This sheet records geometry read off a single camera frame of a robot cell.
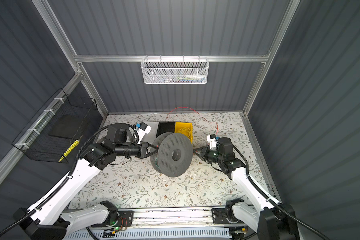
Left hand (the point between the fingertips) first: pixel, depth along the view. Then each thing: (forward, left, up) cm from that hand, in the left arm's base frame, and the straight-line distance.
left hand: (159, 150), depth 66 cm
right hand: (+5, -17, -11) cm, 21 cm away
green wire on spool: (-5, +2, -2) cm, 6 cm away
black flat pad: (+18, +49, -2) cm, 53 cm away
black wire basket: (+4, +53, +4) cm, 53 cm away
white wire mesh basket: (+81, -8, -7) cm, 82 cm away
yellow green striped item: (+4, +42, -2) cm, 42 cm away
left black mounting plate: (-21, +19, -28) cm, 40 cm away
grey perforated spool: (-1, -6, -4) cm, 8 cm away
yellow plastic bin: (+35, -10, -23) cm, 43 cm away
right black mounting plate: (-23, -28, -28) cm, 45 cm away
